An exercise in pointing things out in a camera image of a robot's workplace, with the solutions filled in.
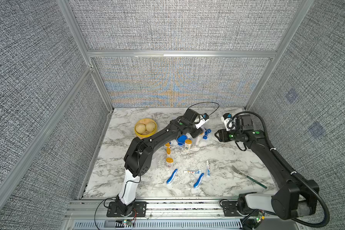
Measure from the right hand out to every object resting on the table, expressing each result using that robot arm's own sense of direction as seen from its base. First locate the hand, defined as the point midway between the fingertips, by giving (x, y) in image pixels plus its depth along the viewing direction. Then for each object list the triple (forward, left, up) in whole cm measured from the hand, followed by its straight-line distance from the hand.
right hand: (221, 129), depth 82 cm
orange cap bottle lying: (-6, +30, -9) cm, 32 cm away
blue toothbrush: (-21, +28, -18) cm, 39 cm away
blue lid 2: (+10, +3, -19) cm, 22 cm away
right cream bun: (+13, +43, -14) cm, 47 cm away
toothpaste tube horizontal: (-18, +13, -18) cm, 29 cm away
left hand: (+4, +9, -4) cm, 11 cm away
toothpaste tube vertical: (-17, +7, -18) cm, 25 cm away
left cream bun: (+11, +50, -14) cm, 53 cm away
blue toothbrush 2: (-24, +14, -18) cm, 33 cm away
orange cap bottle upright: (-4, +18, -8) cm, 20 cm away
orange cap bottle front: (-15, +29, -9) cm, 34 cm away
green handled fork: (-21, -17, -19) cm, 33 cm away
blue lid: (+4, +22, -17) cm, 28 cm away
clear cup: (+1, +10, -15) cm, 18 cm away
